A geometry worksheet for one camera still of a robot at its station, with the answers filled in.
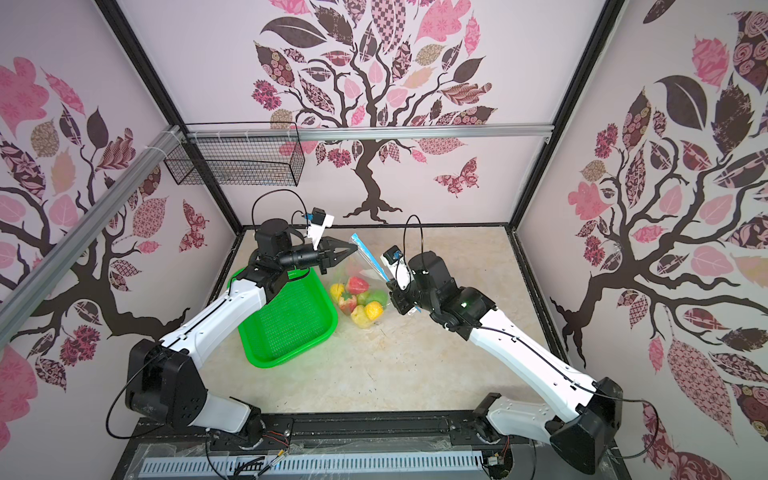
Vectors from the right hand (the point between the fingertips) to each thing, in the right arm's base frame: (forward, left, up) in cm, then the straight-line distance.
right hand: (393, 278), depth 73 cm
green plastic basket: (+4, +31, -26) cm, 41 cm away
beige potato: (-2, +10, -16) cm, 19 cm away
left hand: (+6, +9, +4) cm, 12 cm away
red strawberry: (+2, +14, -15) cm, 20 cm away
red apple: (+7, +11, -14) cm, 19 cm away
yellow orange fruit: (+8, +18, -17) cm, 26 cm away
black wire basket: (+66, +63, -8) cm, 92 cm away
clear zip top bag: (+3, +8, +2) cm, 9 cm away
